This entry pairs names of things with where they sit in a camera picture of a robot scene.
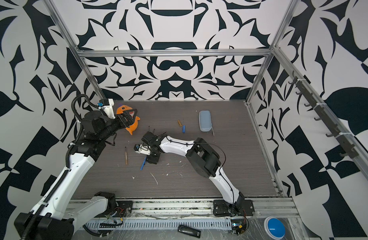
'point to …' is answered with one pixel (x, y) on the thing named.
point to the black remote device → (188, 231)
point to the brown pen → (126, 156)
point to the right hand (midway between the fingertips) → (151, 155)
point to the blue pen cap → (184, 128)
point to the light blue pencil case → (205, 121)
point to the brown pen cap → (180, 124)
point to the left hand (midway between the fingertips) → (130, 109)
